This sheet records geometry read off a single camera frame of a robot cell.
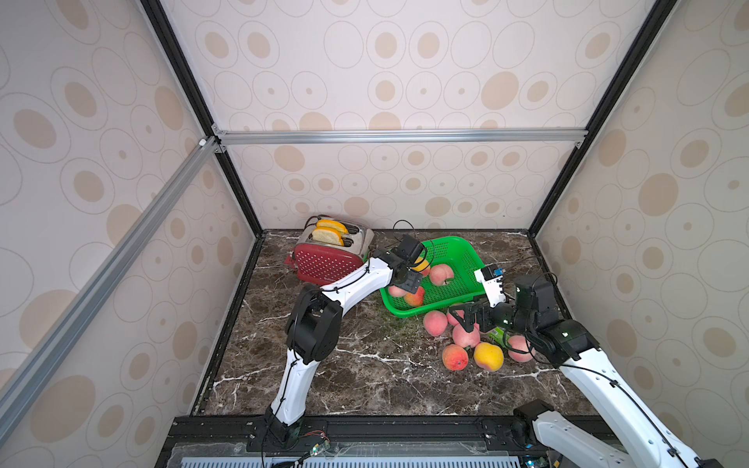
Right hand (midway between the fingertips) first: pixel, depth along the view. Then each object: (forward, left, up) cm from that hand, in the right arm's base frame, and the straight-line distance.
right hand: (462, 306), depth 73 cm
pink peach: (+22, +2, -14) cm, 26 cm away
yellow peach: (+24, +9, -14) cm, 29 cm away
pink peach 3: (-1, -4, -16) cm, 16 cm away
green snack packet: (0, -14, -16) cm, 21 cm away
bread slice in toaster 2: (+26, +38, 0) cm, 46 cm away
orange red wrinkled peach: (-6, 0, -16) cm, 18 cm away
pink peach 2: (+4, +5, -16) cm, 17 cm away
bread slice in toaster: (+29, +40, +1) cm, 50 cm away
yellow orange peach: (-6, -10, -17) cm, 20 cm away
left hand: (+17, +13, -11) cm, 24 cm away
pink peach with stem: (+11, +16, -11) cm, 23 cm away
